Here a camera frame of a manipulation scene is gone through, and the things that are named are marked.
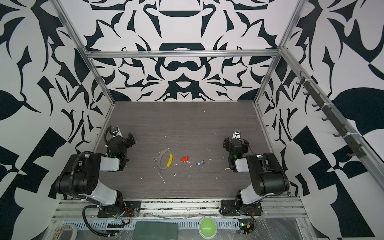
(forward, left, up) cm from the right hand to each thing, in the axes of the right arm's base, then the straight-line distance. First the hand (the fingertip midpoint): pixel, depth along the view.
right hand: (237, 137), depth 93 cm
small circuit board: (-43, +3, -7) cm, 44 cm away
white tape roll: (-46, +81, -3) cm, 93 cm away
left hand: (+2, +71, +5) cm, 71 cm away
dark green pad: (-45, +45, -4) cm, 64 cm away
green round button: (-44, +21, -3) cm, 49 cm away
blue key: (-14, +25, -6) cm, 29 cm away
